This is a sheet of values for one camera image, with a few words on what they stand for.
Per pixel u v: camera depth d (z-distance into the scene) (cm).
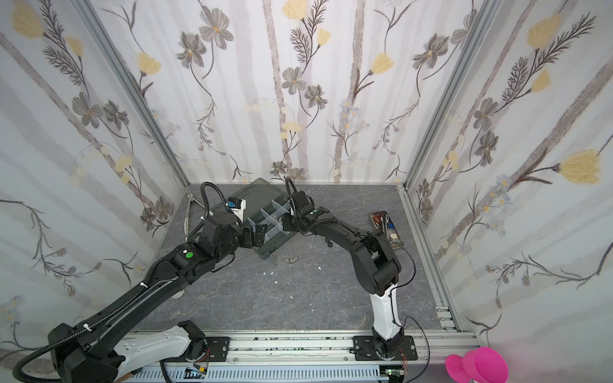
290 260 93
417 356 73
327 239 101
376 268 51
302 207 73
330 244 98
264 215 104
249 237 65
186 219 104
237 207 64
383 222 104
